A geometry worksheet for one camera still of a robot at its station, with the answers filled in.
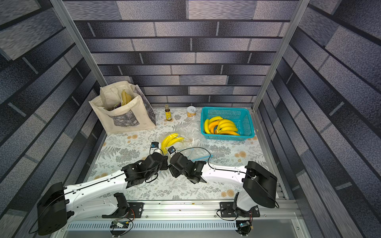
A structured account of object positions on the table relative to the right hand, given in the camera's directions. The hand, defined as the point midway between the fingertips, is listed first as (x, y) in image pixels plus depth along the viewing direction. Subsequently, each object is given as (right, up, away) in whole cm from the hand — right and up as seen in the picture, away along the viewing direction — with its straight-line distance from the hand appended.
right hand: (172, 161), depth 82 cm
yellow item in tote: (-33, +38, +13) cm, 52 cm away
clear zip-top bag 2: (+14, +2, +12) cm, 18 cm away
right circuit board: (+38, -31, -9) cm, 50 cm away
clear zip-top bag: (+6, +12, +14) cm, 20 cm away
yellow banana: (+28, +25, +29) cm, 47 cm away
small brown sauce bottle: (-7, +29, +25) cm, 39 cm away
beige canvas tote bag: (-26, +26, +11) cm, 39 cm away
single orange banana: (+25, +20, +20) cm, 38 cm away
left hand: (-2, +3, -1) cm, 3 cm away
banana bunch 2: (+35, +20, +18) cm, 44 cm away
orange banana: (+37, +15, +20) cm, 45 cm away
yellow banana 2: (+21, +19, +19) cm, 34 cm away
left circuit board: (-26, -28, -11) cm, 39 cm away
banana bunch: (-3, +11, +10) cm, 15 cm away
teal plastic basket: (+48, +26, +27) cm, 61 cm away
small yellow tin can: (+10, +31, +30) cm, 44 cm away
